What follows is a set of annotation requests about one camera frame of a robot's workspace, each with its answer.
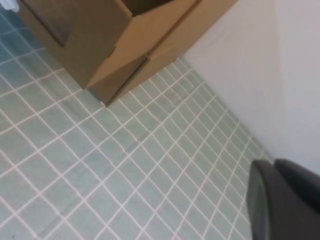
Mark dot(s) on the brown cardboard shoebox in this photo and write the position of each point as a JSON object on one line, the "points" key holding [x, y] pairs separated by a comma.
{"points": [[179, 39], [93, 38]]}

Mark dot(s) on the cyan checkered tablecloth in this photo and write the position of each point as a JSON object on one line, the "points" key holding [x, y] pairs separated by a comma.
{"points": [[167, 161]]}

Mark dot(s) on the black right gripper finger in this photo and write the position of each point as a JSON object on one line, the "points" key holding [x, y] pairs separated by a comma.
{"points": [[283, 201]]}

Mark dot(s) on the white box handle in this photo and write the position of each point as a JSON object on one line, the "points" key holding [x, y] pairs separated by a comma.
{"points": [[10, 5]]}

